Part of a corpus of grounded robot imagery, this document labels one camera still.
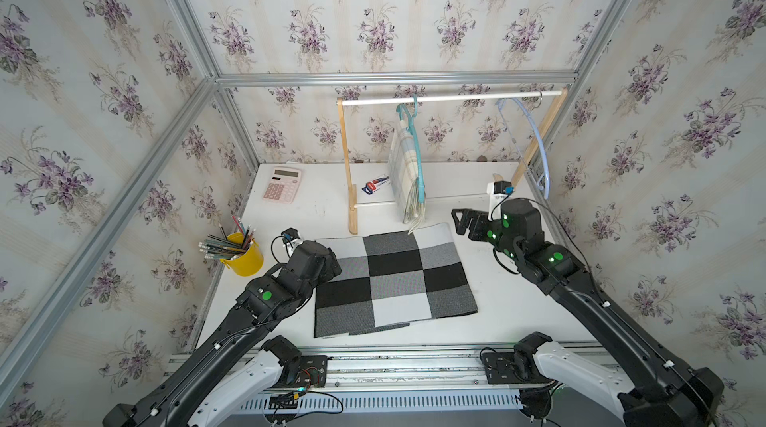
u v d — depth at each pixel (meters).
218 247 0.81
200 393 0.41
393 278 0.93
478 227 0.64
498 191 0.64
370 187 1.11
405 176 0.83
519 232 0.54
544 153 0.76
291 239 0.65
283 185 1.11
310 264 0.53
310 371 0.73
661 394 0.37
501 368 0.73
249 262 0.84
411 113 1.07
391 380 0.73
